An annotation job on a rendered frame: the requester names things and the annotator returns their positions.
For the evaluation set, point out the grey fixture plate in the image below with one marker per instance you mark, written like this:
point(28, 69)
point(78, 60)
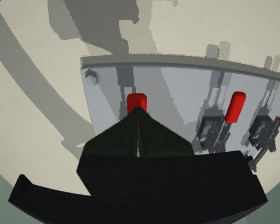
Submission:
point(179, 95)

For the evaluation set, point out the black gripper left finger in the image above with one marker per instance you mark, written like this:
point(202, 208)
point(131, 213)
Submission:
point(119, 139)

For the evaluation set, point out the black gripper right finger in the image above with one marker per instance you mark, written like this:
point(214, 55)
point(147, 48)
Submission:
point(156, 140)

